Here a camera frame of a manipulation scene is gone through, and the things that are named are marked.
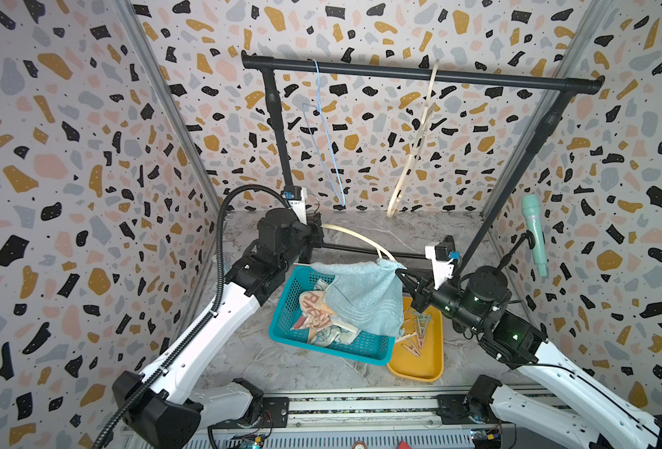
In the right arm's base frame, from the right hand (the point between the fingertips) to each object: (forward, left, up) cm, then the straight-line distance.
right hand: (404, 271), depth 63 cm
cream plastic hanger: (+5, +5, +1) cm, 7 cm away
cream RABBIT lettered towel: (+3, +23, -27) cm, 36 cm away
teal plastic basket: (+11, +32, -23) cm, 41 cm away
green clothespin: (+4, -11, -33) cm, 35 cm away
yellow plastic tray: (-6, -8, -33) cm, 35 cm away
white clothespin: (-2, -4, -33) cm, 33 cm away
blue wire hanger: (+55, +24, -11) cm, 61 cm away
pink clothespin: (-3, -9, -33) cm, 35 cm away
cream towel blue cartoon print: (-3, +18, -28) cm, 33 cm away
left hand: (+14, +19, +4) cm, 24 cm away
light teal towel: (+1, +8, -12) cm, 15 cm away
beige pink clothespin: (-5, -6, -33) cm, 34 cm away
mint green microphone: (+23, -38, -2) cm, 44 cm away
